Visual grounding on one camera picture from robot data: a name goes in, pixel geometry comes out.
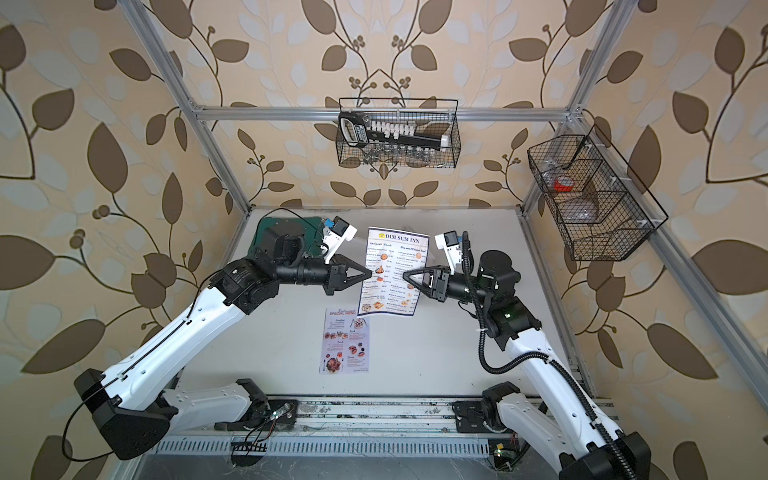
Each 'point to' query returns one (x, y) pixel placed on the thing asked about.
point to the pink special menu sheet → (345, 343)
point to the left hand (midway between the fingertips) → (365, 270)
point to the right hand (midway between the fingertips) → (405, 277)
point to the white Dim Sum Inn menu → (390, 253)
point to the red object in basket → (563, 183)
